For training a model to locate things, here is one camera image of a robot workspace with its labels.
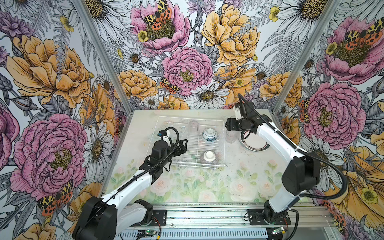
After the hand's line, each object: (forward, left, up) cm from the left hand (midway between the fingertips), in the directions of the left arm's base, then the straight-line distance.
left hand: (181, 146), depth 84 cm
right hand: (+9, -29, +4) cm, 30 cm away
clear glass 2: (+15, -33, -13) cm, 38 cm away
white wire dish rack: (+8, -15, -13) cm, 21 cm away
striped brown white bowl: (-3, -16, -7) cm, 17 cm away
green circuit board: (-37, +15, -15) cm, 43 cm away
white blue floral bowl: (+13, -17, -8) cm, 23 cm away
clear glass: (+18, -7, -5) cm, 20 cm away
